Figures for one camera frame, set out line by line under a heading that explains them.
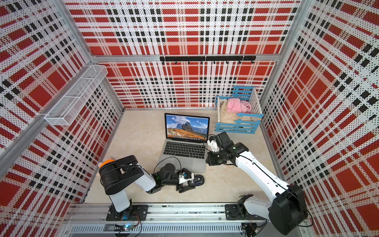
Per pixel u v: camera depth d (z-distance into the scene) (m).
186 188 0.77
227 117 1.06
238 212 0.67
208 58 0.89
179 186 0.77
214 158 0.69
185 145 0.99
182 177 0.73
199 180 0.82
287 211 0.39
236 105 1.04
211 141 0.73
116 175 0.47
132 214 0.72
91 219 0.72
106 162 0.86
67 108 0.71
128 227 0.69
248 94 1.15
